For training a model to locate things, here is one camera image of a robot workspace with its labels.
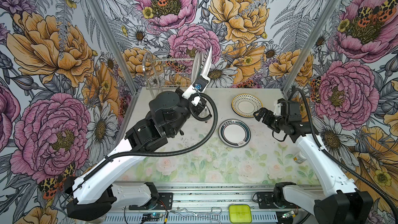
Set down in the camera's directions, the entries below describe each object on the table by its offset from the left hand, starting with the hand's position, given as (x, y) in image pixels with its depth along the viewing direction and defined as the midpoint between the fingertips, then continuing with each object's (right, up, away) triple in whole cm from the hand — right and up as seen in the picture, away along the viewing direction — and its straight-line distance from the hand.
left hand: (199, 90), depth 55 cm
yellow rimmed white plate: (+30, -6, +54) cm, 62 cm away
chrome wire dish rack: (-25, +18, +60) cm, 68 cm away
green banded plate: (+21, -23, +42) cm, 52 cm away
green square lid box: (+18, -54, +15) cm, 58 cm away
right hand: (+30, -14, +23) cm, 40 cm away
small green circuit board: (-21, -55, +16) cm, 61 cm away
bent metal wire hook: (-7, -54, +16) cm, 57 cm away
